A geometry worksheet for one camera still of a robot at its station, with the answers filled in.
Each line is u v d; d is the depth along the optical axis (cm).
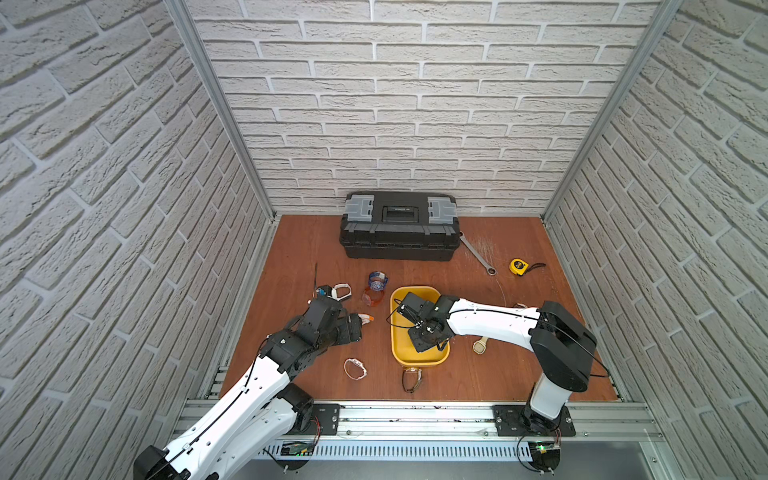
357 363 81
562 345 45
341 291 98
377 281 96
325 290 70
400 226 93
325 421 73
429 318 64
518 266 103
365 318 90
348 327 68
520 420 74
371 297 94
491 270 103
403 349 86
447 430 74
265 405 49
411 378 80
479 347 85
